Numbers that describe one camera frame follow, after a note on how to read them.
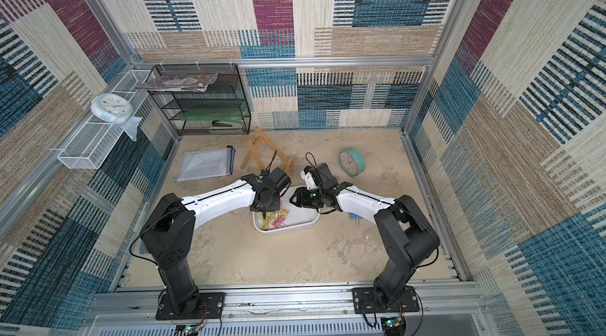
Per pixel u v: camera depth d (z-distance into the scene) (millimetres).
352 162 975
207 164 1074
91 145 716
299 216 916
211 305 732
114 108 759
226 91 858
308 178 850
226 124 1114
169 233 470
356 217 901
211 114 1013
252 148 1157
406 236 462
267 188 664
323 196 702
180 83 861
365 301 731
